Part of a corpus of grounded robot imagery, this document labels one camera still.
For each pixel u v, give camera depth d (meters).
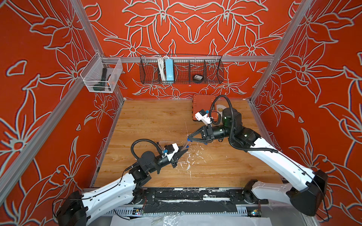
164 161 0.61
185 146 0.62
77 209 0.46
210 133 0.54
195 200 0.73
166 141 0.97
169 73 0.90
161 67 0.89
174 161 0.60
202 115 0.60
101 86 0.79
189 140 0.58
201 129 0.56
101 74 0.89
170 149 0.54
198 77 0.96
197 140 0.56
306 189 0.38
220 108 1.13
